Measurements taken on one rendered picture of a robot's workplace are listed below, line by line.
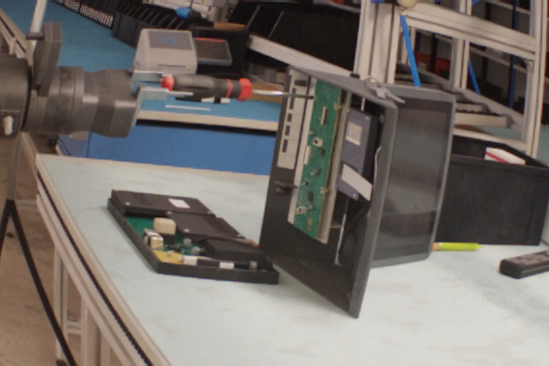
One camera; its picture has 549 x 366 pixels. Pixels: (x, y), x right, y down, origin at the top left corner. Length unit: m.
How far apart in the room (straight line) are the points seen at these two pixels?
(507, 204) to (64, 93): 0.70
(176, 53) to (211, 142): 0.54
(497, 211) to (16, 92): 0.76
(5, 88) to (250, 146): 1.78
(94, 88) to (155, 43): 2.15
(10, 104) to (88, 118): 0.11
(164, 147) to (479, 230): 1.35
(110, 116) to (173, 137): 1.63
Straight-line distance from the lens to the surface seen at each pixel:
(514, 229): 1.68
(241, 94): 1.30
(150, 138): 2.85
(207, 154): 2.89
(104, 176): 1.69
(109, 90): 1.25
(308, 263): 1.40
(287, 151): 1.39
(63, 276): 3.49
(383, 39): 2.90
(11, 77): 1.20
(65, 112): 1.22
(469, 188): 1.61
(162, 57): 3.35
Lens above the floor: 1.34
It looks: 10 degrees down
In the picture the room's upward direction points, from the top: 9 degrees clockwise
